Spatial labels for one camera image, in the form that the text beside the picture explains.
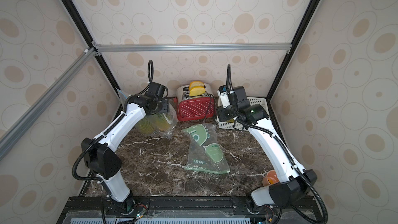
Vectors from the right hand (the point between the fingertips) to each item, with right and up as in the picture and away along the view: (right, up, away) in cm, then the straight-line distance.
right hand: (219, 110), depth 74 cm
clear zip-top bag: (-27, -4, +21) cm, 34 cm away
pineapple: (-33, -7, +19) cm, 39 cm away
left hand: (-28, +3, +11) cm, 30 cm away
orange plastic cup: (+28, -36, +7) cm, 46 cm away
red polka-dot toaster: (-12, +2, +23) cm, 26 cm away
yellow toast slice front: (-11, +13, +21) cm, 27 cm away
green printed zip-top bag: (-7, -24, +11) cm, 27 cm away
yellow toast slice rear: (-13, +18, +26) cm, 34 cm away
